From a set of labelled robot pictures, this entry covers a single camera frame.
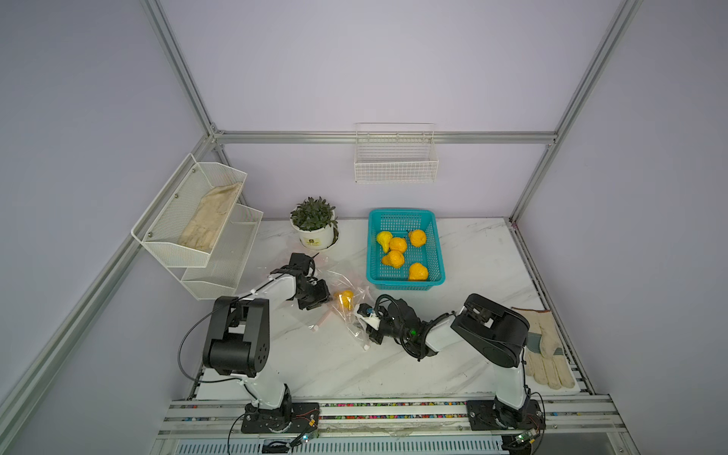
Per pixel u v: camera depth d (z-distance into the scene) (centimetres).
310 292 81
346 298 90
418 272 98
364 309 76
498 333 51
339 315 89
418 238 107
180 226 76
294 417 72
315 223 96
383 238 107
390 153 105
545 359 83
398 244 105
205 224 78
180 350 44
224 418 75
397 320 76
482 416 73
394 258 101
